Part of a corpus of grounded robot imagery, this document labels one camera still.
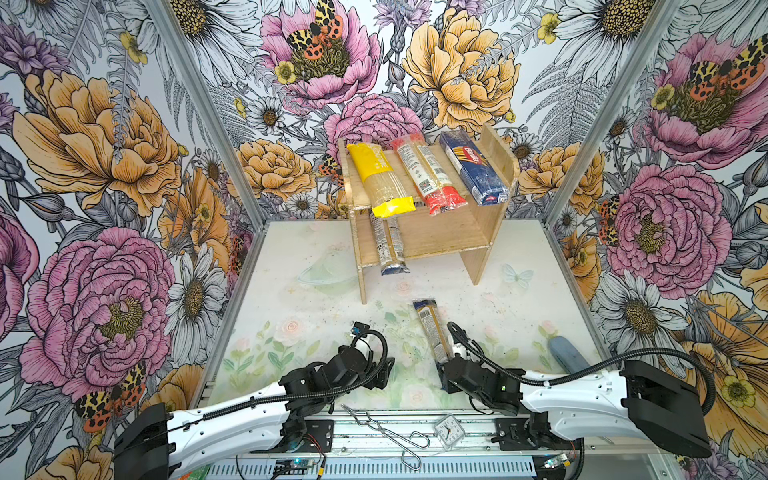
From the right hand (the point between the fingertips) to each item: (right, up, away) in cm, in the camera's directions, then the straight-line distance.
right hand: (447, 378), depth 84 cm
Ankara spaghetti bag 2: (-4, +15, +8) cm, 17 cm away
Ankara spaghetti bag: (-16, +36, -2) cm, 40 cm away
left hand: (-19, +6, -4) cm, 21 cm away
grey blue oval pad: (+33, +6, +1) cm, 34 cm away
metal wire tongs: (-9, -11, -9) cm, 17 cm away
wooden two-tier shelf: (-22, +35, +1) cm, 41 cm away
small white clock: (-1, -9, -10) cm, 13 cm away
